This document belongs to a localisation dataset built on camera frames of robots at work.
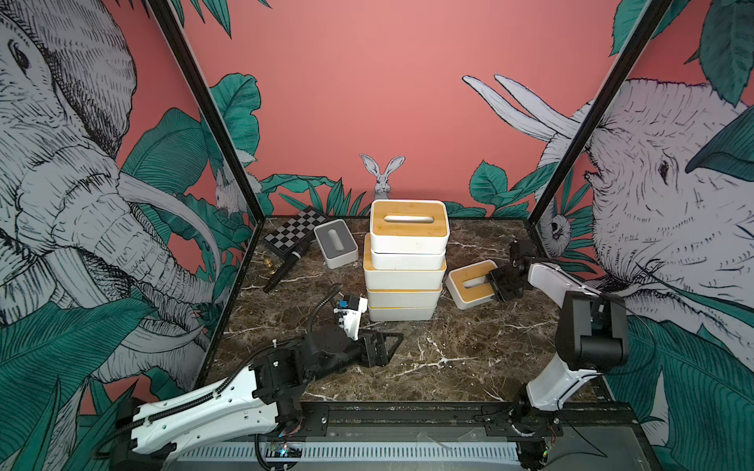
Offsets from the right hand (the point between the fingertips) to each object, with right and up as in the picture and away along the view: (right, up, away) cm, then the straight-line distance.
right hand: (485, 277), depth 96 cm
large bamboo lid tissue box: (-28, -5, -10) cm, 30 cm away
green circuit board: (-58, -39, -26) cm, 74 cm away
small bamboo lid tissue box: (-4, -3, +3) cm, 5 cm away
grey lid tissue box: (-31, +7, -26) cm, 41 cm away
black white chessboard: (-71, +14, +15) cm, 74 cm away
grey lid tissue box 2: (-52, +12, +15) cm, 56 cm away
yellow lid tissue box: (-28, -9, -7) cm, 30 cm away
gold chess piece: (-74, +5, +4) cm, 74 cm away
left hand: (-31, -10, -31) cm, 45 cm away
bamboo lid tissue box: (-30, +2, -20) cm, 36 cm away
